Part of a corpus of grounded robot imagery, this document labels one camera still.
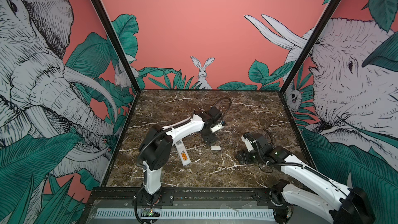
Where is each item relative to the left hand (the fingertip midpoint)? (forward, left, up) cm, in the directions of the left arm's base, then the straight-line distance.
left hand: (208, 133), depth 88 cm
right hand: (-13, -16, -1) cm, 21 cm away
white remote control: (-5, +16, -8) cm, 19 cm away
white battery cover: (-6, -4, -9) cm, 11 cm away
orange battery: (-11, +14, -7) cm, 19 cm away
